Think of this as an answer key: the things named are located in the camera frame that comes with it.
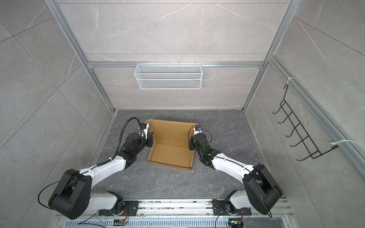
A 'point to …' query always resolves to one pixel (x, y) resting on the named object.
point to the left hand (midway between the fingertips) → (154, 130)
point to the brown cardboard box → (170, 146)
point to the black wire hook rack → (304, 138)
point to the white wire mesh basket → (169, 76)
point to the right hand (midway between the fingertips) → (193, 137)
